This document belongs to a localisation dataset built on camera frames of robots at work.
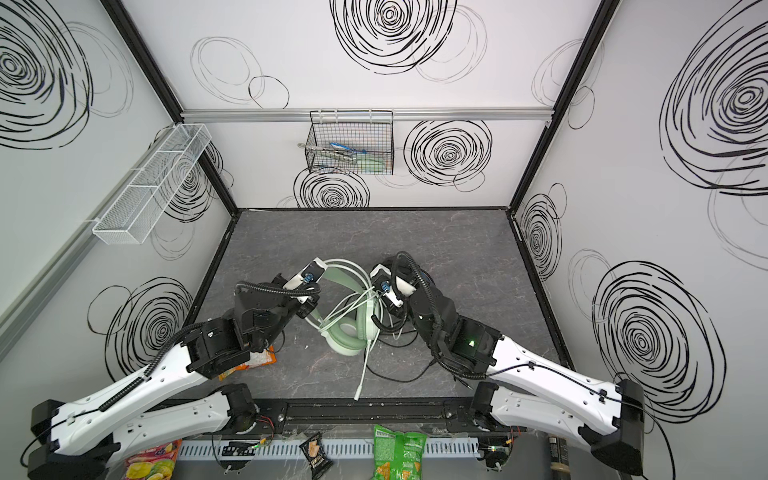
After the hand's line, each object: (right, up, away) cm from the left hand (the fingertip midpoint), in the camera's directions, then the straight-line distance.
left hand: (313, 269), depth 67 cm
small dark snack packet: (0, -42, +1) cm, 42 cm away
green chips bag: (+19, -41, -2) cm, 45 cm away
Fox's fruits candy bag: (-34, -42, -2) cm, 55 cm away
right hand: (+19, 0, 0) cm, 19 cm away
